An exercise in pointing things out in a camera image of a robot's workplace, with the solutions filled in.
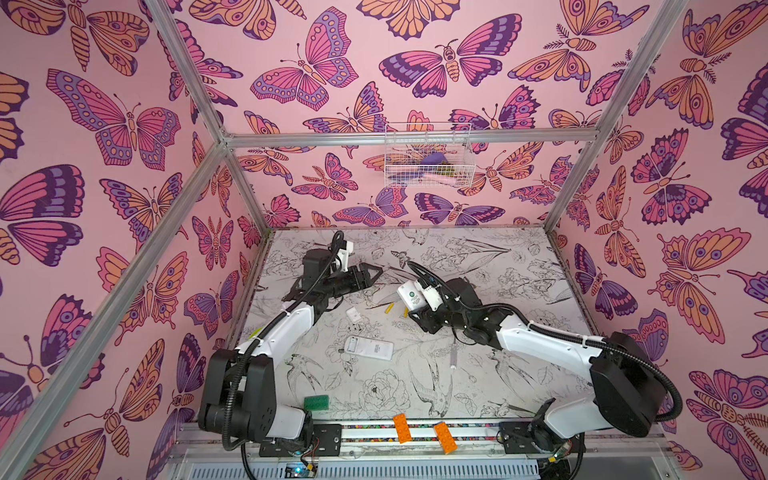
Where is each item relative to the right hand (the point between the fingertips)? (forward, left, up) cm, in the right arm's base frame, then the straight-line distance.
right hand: (416, 304), depth 84 cm
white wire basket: (+39, -5, +19) cm, 44 cm away
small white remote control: (+1, +1, +4) cm, 4 cm away
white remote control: (-8, +14, -12) cm, 20 cm away
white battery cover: (+4, +20, -13) cm, 24 cm away
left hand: (+6, +10, +7) cm, 14 cm away
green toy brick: (-23, +27, -13) cm, 37 cm away
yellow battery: (+6, +8, -13) cm, 16 cm away
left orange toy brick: (-28, +4, -13) cm, 31 cm away
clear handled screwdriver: (-10, -11, -14) cm, 21 cm away
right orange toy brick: (-30, -6, -12) cm, 33 cm away
